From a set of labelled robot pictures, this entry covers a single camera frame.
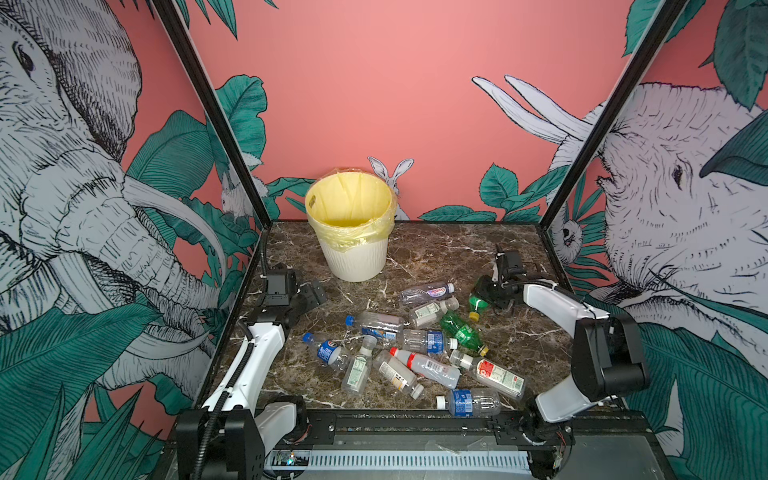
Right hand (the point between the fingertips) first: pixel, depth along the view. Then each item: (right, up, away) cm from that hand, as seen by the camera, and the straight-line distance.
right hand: (473, 287), depth 92 cm
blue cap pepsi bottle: (-43, -17, -11) cm, 47 cm away
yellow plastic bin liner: (-41, +27, +12) cm, 51 cm away
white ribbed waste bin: (-34, +8, +1) cm, 35 cm away
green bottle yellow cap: (0, -5, -4) cm, 6 cm away
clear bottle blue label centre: (-16, -14, -8) cm, 23 cm away
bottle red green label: (+1, -22, -14) cm, 26 cm away
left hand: (-49, +1, -8) cm, 50 cm away
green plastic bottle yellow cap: (-4, -13, -7) cm, 15 cm away
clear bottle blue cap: (-30, -12, +2) cm, 33 cm away
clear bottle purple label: (-15, -2, +3) cm, 15 cm away
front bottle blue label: (-6, -26, -19) cm, 33 cm away
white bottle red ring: (-16, -21, -13) cm, 29 cm away
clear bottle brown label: (-24, -21, -14) cm, 35 cm away
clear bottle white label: (-14, -8, -3) cm, 16 cm away
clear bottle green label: (-35, -21, -14) cm, 44 cm away
